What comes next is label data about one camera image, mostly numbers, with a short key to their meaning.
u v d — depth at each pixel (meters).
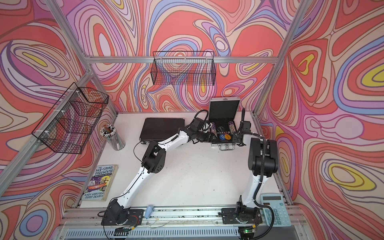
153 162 0.67
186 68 0.96
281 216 0.72
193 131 0.85
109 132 0.87
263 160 0.48
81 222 0.74
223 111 0.98
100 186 0.82
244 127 0.82
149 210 0.73
